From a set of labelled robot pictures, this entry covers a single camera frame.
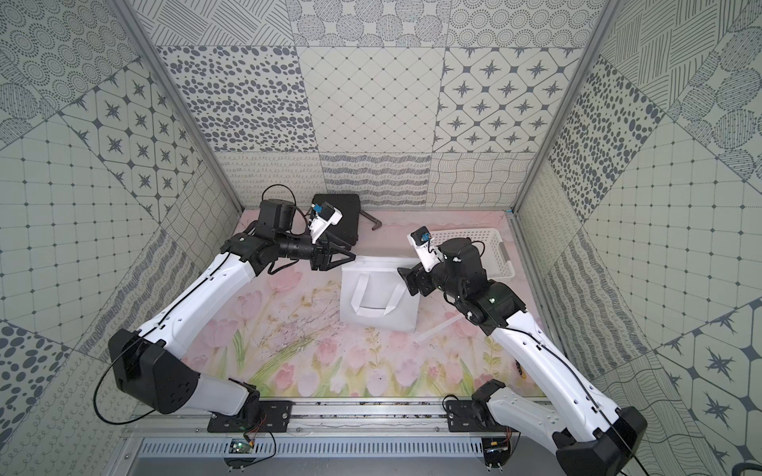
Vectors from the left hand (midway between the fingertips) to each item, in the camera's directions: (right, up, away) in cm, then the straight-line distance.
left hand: (350, 245), depth 72 cm
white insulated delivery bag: (+6, -13, +6) cm, 16 cm away
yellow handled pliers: (+46, -35, +9) cm, 59 cm away
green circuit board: (-27, -50, 0) cm, 57 cm away
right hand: (+16, -4, 0) cm, 17 cm away
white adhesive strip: (+24, -26, +18) cm, 40 cm away
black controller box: (+36, -51, 0) cm, 62 cm away
